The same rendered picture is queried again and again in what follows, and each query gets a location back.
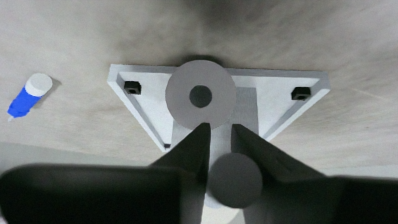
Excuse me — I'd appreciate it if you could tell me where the blue screwdriver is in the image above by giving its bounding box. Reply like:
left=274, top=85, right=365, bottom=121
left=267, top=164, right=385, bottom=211
left=7, top=73, right=52, bottom=122

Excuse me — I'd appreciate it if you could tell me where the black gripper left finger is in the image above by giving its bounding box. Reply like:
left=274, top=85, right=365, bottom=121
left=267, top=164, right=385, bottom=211
left=0, top=122, right=211, bottom=224

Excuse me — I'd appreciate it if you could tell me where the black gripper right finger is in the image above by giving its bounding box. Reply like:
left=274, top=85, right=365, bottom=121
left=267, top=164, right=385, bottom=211
left=231, top=124, right=398, bottom=224

